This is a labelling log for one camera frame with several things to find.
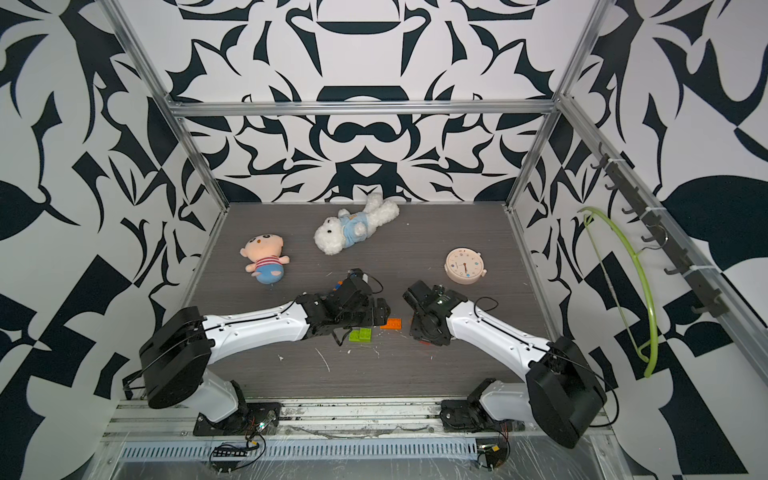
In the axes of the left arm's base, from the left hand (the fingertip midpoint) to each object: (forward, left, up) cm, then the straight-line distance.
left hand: (380, 305), depth 84 cm
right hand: (-5, -11, -5) cm, 13 cm away
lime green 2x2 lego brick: (-6, +4, -7) cm, 10 cm away
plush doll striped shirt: (+21, +36, -1) cm, 41 cm away
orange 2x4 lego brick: (+12, +12, -8) cm, 19 cm away
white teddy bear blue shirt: (+26, +14, 0) cm, 29 cm away
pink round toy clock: (+16, -28, -6) cm, 33 cm away
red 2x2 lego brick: (-12, -11, +2) cm, 16 cm away
